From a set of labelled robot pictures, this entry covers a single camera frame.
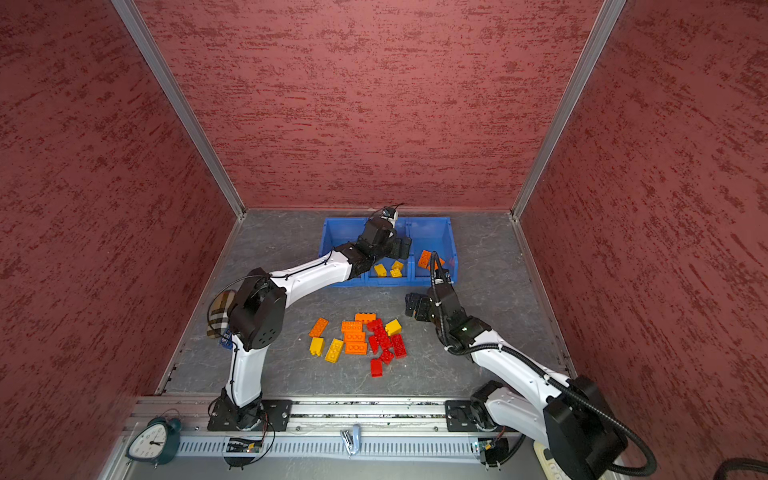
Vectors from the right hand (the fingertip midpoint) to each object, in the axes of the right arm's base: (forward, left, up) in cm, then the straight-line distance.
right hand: (417, 304), depth 85 cm
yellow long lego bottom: (-10, +25, -8) cm, 28 cm away
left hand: (+19, +5, +6) cm, 21 cm away
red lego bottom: (-15, +12, -7) cm, 20 cm away
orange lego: (+21, -5, -6) cm, 22 cm away
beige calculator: (-38, -28, -6) cm, 48 cm away
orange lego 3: (-1, +16, -6) cm, 17 cm away
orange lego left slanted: (-3, +30, -7) cm, 31 cm away
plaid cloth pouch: (+2, +61, -5) cm, 61 cm away
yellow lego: (+19, +5, -7) cm, 21 cm away
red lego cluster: (-9, +8, -7) cm, 14 cm away
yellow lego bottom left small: (-9, +29, -6) cm, 31 cm away
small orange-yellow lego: (+14, +6, -4) cm, 16 cm away
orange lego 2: (+22, -11, -9) cm, 26 cm away
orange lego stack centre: (-6, +19, -8) cm, 22 cm away
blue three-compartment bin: (+31, -7, -6) cm, 33 cm away
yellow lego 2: (-4, +7, -6) cm, 10 cm away
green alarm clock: (-31, +63, -3) cm, 70 cm away
